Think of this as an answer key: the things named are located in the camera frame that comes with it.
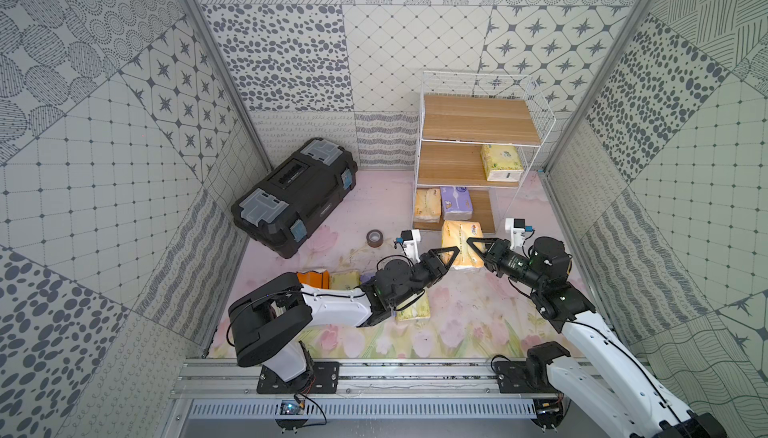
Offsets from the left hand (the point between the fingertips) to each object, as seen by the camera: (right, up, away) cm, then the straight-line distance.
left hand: (462, 249), depth 70 cm
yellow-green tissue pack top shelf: (-31, -12, +16) cm, 37 cm away
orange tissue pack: (-39, -11, +14) cm, 43 cm away
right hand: (+2, 0, +4) cm, 5 cm away
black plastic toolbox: (-45, +16, +26) cm, 54 cm away
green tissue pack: (-10, -19, +11) cm, 24 cm away
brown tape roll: (-23, -2, +29) cm, 37 cm away
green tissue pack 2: (+14, +22, +12) cm, 28 cm away
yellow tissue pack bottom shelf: (-5, +9, +32) cm, 34 cm away
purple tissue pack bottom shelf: (+5, +10, +31) cm, 33 cm away
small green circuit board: (-42, -39, +2) cm, 57 cm away
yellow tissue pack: (-1, +3, +4) cm, 5 cm away
